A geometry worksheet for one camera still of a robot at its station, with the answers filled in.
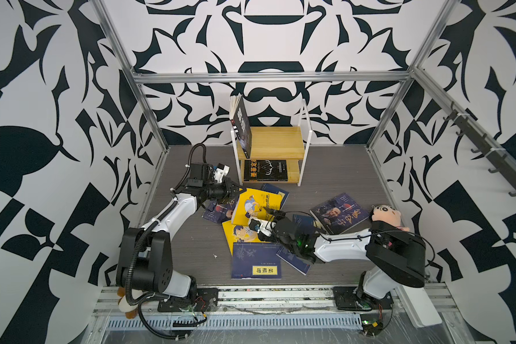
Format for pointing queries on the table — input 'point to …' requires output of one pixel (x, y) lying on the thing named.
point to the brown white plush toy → (130, 311)
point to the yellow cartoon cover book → (249, 203)
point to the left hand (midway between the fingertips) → (244, 187)
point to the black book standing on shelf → (240, 121)
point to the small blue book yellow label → (271, 188)
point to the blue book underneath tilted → (304, 224)
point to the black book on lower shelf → (265, 170)
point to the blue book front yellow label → (256, 261)
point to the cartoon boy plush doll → (388, 214)
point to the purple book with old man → (221, 212)
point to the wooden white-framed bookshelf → (279, 153)
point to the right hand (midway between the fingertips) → (262, 211)
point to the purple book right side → (339, 214)
